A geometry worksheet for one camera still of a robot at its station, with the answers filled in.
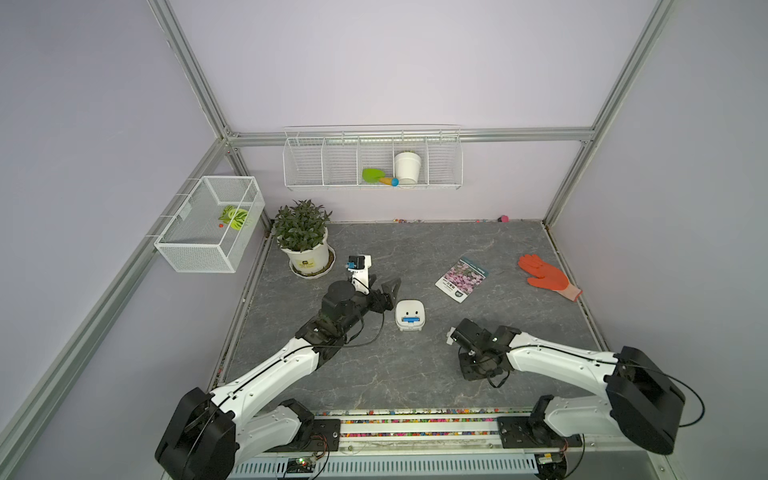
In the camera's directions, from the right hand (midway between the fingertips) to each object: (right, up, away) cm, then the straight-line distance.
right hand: (467, 369), depth 84 cm
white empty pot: (-17, +60, +8) cm, 63 cm away
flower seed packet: (+2, +24, +18) cm, 30 cm away
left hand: (-22, +26, -7) cm, 35 cm away
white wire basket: (-72, +40, -1) cm, 83 cm away
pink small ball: (+25, +47, +40) cm, 67 cm away
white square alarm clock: (-16, +14, +7) cm, 22 cm away
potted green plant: (-50, +39, +7) cm, 64 cm away
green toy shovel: (-28, +60, +17) cm, 68 cm away
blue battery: (-16, +13, +7) cm, 21 cm away
